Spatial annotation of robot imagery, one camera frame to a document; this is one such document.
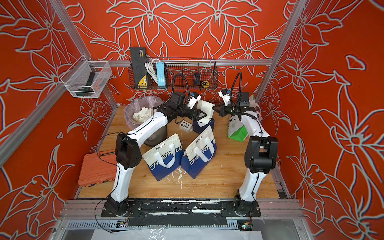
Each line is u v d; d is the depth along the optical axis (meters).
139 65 0.88
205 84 0.95
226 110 0.79
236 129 0.90
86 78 0.90
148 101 0.90
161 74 0.90
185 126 1.03
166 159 0.76
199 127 0.95
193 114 0.76
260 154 0.50
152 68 0.87
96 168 0.82
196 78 0.93
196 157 0.73
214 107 0.86
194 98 0.76
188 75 0.98
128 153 0.53
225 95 0.78
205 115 0.81
